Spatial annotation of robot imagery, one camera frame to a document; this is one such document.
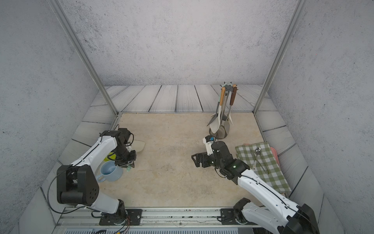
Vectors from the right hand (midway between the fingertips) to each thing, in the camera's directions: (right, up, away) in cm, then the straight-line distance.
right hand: (199, 155), depth 77 cm
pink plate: (+50, -3, +19) cm, 53 cm away
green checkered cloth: (+40, -6, +16) cm, 43 cm away
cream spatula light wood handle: (+11, +15, +22) cm, 29 cm away
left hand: (-36, -7, +6) cm, 37 cm away
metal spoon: (+39, -2, +19) cm, 43 cm away
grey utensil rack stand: (+14, +12, +20) cm, 27 cm away
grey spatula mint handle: (+11, +21, +23) cm, 33 cm away
